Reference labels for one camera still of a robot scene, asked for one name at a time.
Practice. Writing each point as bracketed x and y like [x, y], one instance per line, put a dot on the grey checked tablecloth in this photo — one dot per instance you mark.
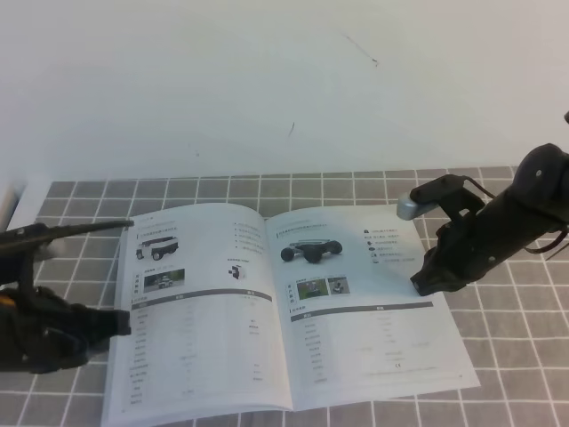
[514, 323]

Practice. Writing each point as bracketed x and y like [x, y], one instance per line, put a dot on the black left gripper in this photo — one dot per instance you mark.
[40, 331]

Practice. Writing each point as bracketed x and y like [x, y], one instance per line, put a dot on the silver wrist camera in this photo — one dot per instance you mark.
[408, 210]

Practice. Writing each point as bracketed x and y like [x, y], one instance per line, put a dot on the white robot catalogue book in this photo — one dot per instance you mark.
[313, 308]

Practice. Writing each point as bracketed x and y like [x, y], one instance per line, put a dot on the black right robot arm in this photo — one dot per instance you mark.
[535, 203]

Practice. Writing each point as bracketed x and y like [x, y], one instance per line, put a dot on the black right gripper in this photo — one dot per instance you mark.
[463, 255]

